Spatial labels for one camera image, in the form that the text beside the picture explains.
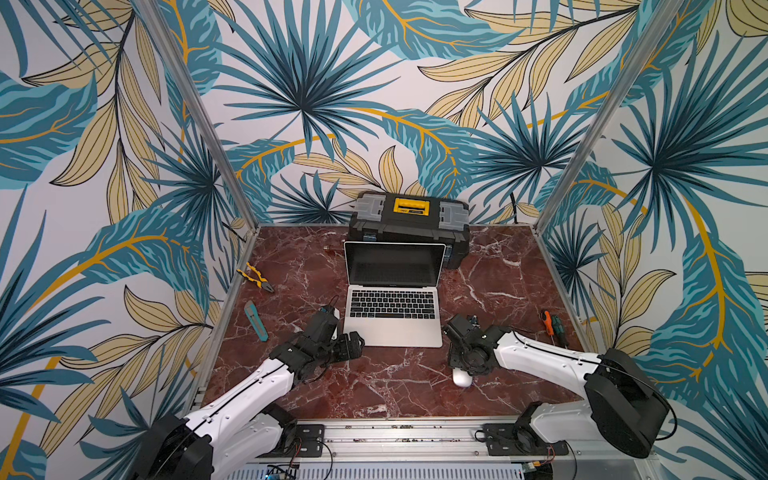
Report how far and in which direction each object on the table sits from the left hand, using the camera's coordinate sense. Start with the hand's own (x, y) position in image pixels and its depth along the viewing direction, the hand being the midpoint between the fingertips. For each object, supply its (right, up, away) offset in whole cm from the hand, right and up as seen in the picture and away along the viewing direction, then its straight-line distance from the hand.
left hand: (351, 349), depth 83 cm
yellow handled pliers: (-32, +17, +17) cm, 41 cm away
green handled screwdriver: (+63, +3, +8) cm, 63 cm away
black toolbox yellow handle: (+19, +39, +18) cm, 46 cm away
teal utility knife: (-32, +7, +12) cm, 35 cm away
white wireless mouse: (+31, -8, +1) cm, 32 cm away
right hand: (+27, -6, +2) cm, 28 cm away
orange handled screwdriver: (+60, +5, +9) cm, 61 cm away
